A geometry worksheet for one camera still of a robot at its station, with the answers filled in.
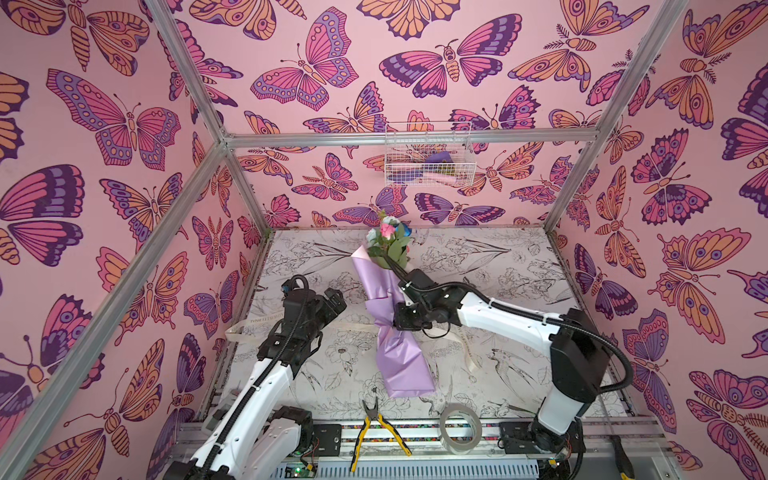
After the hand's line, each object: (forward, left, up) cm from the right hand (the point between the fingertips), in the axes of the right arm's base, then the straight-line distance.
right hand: (390, 320), depth 82 cm
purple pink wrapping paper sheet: (-11, -3, +1) cm, 11 cm away
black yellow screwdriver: (-32, -54, -11) cm, 64 cm away
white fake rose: (+27, +7, +5) cm, 28 cm away
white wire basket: (+47, -12, +22) cm, 54 cm away
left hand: (+4, +15, +6) cm, 17 cm away
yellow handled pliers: (-21, +4, -11) cm, 24 cm away
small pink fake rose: (+26, +1, +9) cm, 28 cm away
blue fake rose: (+29, -5, +6) cm, 30 cm away
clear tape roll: (-28, -15, -9) cm, 33 cm away
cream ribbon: (+4, +51, -14) cm, 53 cm away
